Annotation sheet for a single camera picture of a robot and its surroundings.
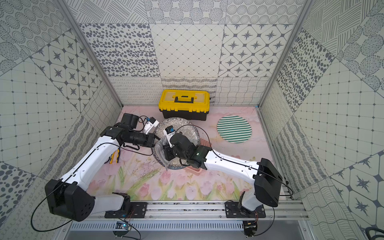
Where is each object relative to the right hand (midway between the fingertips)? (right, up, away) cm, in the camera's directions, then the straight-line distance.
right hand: (164, 148), depth 74 cm
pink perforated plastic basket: (+16, -13, +5) cm, 21 cm away
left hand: (-2, +4, +1) cm, 5 cm away
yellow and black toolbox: (+8, +25, +27) cm, 37 cm away
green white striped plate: (+44, +8, +33) cm, 56 cm away
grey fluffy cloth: (-1, -1, -3) cm, 4 cm away
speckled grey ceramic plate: (+9, +12, -7) cm, 17 cm away
